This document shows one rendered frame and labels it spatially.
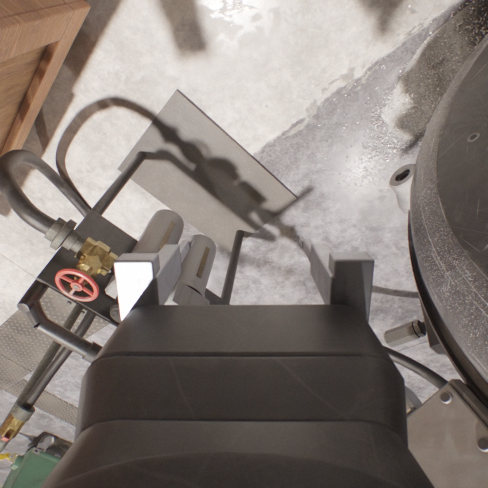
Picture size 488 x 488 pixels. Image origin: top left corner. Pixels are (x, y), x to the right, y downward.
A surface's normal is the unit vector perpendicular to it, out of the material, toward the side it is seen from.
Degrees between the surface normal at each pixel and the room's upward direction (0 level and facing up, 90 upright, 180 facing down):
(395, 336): 60
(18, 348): 0
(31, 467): 90
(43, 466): 90
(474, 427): 90
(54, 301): 0
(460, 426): 90
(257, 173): 0
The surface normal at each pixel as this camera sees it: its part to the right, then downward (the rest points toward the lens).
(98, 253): 0.51, -0.13
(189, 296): 0.67, -0.52
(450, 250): -0.84, -0.47
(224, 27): -0.13, 0.63
